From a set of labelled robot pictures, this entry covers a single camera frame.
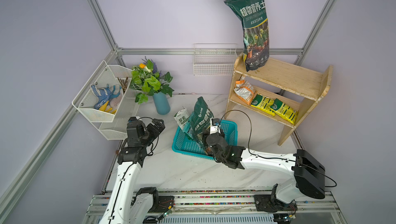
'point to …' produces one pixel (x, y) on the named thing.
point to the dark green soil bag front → (201, 116)
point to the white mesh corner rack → (113, 119)
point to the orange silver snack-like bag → (245, 91)
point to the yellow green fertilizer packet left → (263, 103)
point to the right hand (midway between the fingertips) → (207, 130)
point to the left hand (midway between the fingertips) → (159, 125)
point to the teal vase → (161, 103)
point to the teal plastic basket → (181, 143)
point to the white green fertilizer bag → (181, 116)
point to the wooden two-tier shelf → (279, 93)
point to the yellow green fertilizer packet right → (284, 111)
